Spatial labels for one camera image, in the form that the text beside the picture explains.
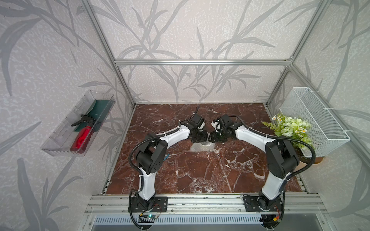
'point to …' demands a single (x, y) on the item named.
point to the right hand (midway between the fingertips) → (210, 139)
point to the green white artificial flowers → (290, 127)
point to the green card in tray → (98, 112)
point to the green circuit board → (151, 216)
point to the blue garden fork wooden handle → (166, 157)
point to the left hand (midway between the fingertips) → (208, 139)
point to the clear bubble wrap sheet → (197, 146)
